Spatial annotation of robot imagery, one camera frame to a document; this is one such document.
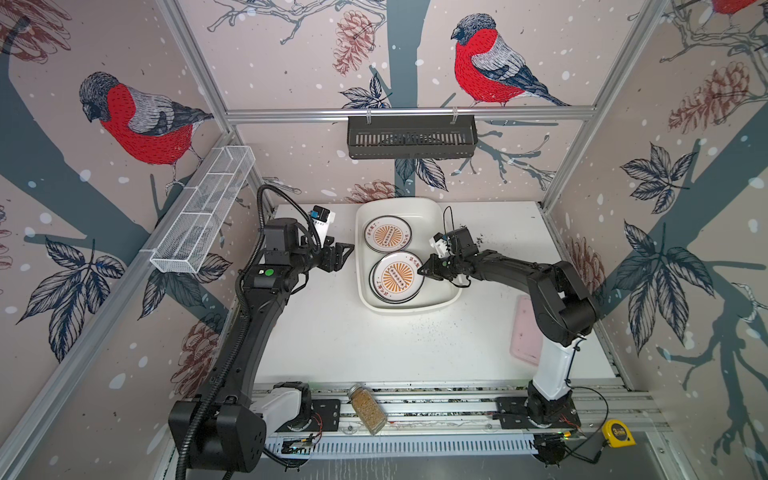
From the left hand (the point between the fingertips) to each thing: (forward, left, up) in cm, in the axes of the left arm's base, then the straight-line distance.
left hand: (340, 241), depth 74 cm
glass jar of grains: (-33, -7, -24) cm, 42 cm away
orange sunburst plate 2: (+5, -14, -25) cm, 29 cm away
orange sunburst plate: (+24, -12, -26) cm, 38 cm away
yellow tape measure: (-39, -66, -25) cm, 81 cm away
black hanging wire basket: (+46, -21, +1) cm, 51 cm away
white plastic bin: (+32, -27, -25) cm, 49 cm away
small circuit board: (-40, +11, -31) cm, 52 cm away
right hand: (+4, -22, -22) cm, 31 cm away
